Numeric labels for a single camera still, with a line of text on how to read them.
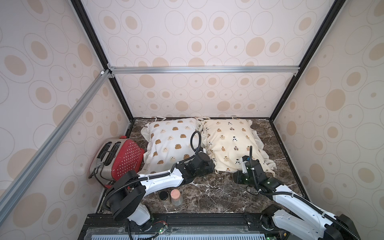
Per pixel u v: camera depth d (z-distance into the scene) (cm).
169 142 93
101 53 82
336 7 68
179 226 73
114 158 77
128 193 44
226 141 91
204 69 88
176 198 73
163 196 73
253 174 63
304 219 48
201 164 62
